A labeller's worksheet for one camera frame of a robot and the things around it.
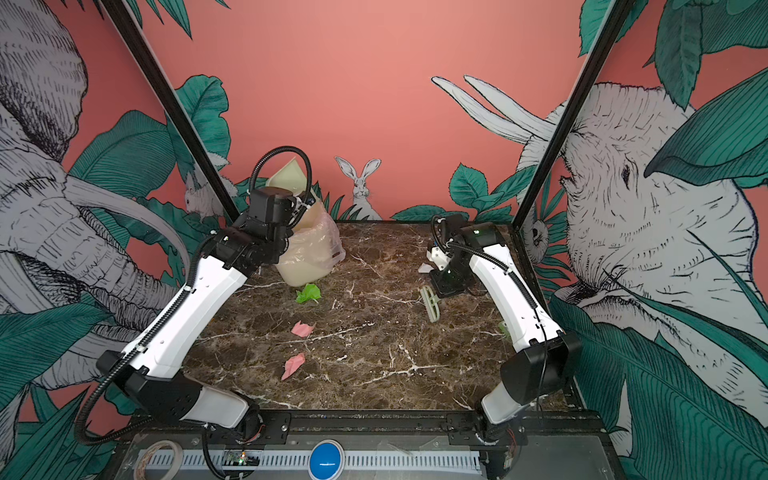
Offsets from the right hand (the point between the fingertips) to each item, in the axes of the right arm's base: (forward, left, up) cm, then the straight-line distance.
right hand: (438, 288), depth 76 cm
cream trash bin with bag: (+14, +35, +1) cm, 37 cm away
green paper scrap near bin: (+11, +40, -20) cm, 46 cm away
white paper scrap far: (+23, 0, -22) cm, 32 cm away
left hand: (+11, +43, +19) cm, 48 cm away
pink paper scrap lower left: (-13, +41, -21) cm, 47 cm away
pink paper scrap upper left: (-2, +40, -21) cm, 45 cm away
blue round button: (-35, +27, -20) cm, 49 cm away
